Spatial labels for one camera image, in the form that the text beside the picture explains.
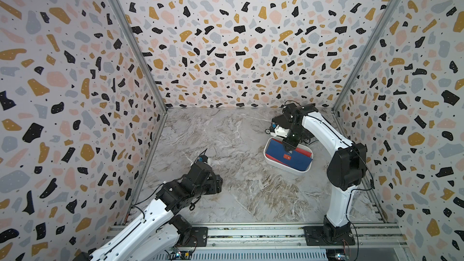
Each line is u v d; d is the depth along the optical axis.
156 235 0.57
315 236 0.73
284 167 0.90
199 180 0.57
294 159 0.88
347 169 0.51
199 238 0.73
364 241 0.74
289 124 0.76
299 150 0.92
